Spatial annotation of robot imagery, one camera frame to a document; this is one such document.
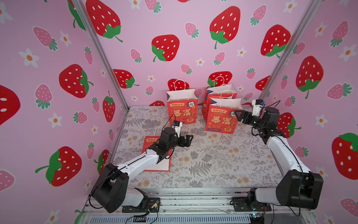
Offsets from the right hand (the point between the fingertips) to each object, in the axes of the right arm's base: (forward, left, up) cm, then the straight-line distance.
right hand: (243, 111), depth 81 cm
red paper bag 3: (+4, +10, -12) cm, 16 cm away
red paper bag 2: (+11, +12, +6) cm, 17 cm away
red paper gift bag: (-26, +46, -26) cm, 59 cm away
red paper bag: (+9, +38, -4) cm, 39 cm away
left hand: (-12, +32, -11) cm, 36 cm away
